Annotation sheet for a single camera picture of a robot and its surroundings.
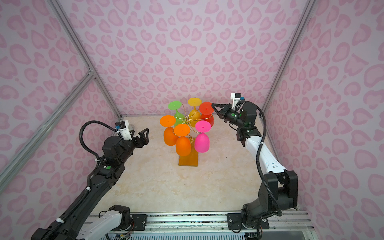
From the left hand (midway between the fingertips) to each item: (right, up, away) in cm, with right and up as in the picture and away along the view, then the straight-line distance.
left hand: (141, 127), depth 74 cm
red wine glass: (+32, +8, -1) cm, 33 cm away
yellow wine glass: (+26, +7, +4) cm, 27 cm away
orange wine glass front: (+21, -9, 0) cm, 23 cm away
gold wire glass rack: (+25, -20, +19) cm, 37 cm away
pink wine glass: (+30, -7, 0) cm, 31 cm away
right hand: (+35, +11, -3) cm, 37 cm away
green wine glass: (+16, +12, +6) cm, 21 cm away
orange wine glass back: (+13, -5, +5) cm, 15 cm away
